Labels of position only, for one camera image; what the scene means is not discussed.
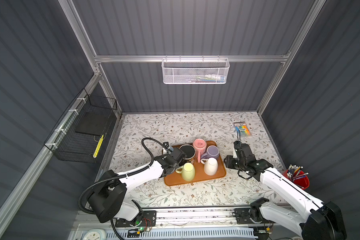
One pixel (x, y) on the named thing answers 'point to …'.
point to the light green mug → (188, 171)
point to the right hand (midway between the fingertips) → (228, 161)
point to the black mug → (190, 151)
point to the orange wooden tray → (175, 178)
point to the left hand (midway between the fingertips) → (172, 160)
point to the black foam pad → (93, 122)
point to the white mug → (210, 165)
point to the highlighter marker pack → (241, 126)
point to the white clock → (95, 234)
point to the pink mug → (200, 145)
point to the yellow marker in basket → (95, 153)
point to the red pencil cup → (298, 177)
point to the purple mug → (212, 151)
